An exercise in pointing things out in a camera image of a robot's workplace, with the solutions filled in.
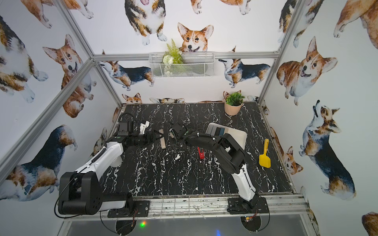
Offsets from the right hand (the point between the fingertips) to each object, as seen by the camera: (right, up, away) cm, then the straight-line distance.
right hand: (172, 143), depth 92 cm
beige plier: (-7, +2, +3) cm, 8 cm away
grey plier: (+25, +8, +9) cm, 28 cm away
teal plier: (+32, +7, +8) cm, 34 cm away
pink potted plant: (+41, +27, +13) cm, 51 cm away
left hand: (-5, +6, -8) cm, 12 cm away
